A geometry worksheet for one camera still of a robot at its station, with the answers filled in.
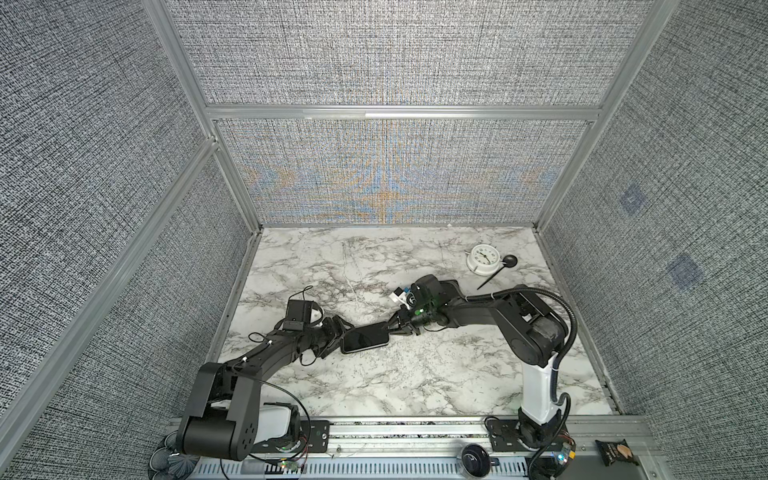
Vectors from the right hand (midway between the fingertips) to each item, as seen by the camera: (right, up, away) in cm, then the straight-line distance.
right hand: (383, 331), depth 88 cm
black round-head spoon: (+45, +20, +19) cm, 53 cm away
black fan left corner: (-50, -25, -19) cm, 59 cm away
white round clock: (+35, +21, +16) cm, 43 cm away
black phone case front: (-6, -3, +4) cm, 8 cm away
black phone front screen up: (-6, -3, +4) cm, 8 cm away
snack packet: (+54, -24, -18) cm, 62 cm away
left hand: (-10, -1, 0) cm, 10 cm away
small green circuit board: (-24, -27, -17) cm, 40 cm away
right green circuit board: (+43, -23, -19) cm, 52 cm away
